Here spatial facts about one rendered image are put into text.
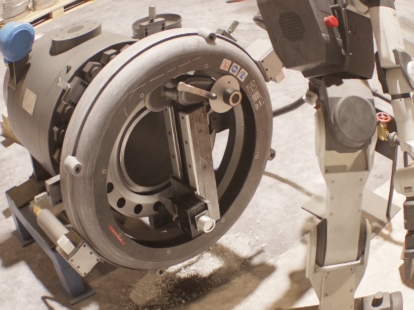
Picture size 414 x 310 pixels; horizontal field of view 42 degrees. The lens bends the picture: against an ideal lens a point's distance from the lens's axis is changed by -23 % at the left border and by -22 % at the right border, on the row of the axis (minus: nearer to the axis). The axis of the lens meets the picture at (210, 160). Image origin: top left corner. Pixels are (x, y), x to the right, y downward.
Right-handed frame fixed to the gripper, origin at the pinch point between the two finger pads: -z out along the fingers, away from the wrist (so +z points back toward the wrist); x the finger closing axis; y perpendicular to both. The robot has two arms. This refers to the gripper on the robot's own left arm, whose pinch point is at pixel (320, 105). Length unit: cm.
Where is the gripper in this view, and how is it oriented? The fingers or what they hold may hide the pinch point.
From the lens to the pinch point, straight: 237.3
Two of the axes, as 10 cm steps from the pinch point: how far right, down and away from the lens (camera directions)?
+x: -6.6, -3.6, 6.6
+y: -7.5, 4.1, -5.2
